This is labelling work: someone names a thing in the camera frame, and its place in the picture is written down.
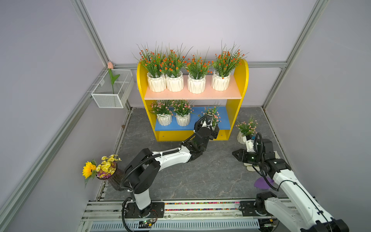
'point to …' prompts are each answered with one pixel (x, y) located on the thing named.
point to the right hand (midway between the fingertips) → (234, 152)
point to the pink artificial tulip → (113, 78)
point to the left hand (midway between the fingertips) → (210, 123)
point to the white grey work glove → (252, 167)
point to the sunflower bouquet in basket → (107, 169)
